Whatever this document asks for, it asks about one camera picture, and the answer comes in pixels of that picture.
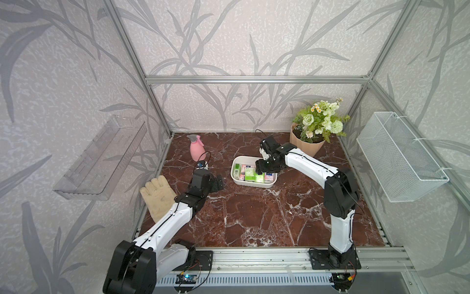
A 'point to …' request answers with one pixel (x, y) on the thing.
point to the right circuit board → (343, 279)
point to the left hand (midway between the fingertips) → (214, 177)
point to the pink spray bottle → (197, 149)
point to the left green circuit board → (186, 279)
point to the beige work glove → (158, 196)
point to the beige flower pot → (312, 149)
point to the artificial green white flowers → (320, 119)
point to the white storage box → (270, 178)
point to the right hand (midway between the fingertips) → (260, 169)
